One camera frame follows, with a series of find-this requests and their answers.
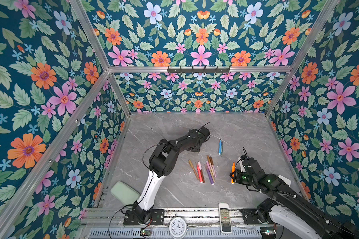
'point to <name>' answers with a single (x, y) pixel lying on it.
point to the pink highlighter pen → (200, 174)
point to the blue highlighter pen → (220, 147)
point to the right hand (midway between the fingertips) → (229, 175)
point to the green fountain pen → (221, 154)
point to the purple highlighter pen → (207, 165)
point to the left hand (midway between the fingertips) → (193, 145)
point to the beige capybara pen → (211, 168)
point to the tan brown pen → (190, 161)
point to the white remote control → (225, 222)
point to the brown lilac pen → (212, 165)
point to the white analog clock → (178, 227)
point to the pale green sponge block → (124, 193)
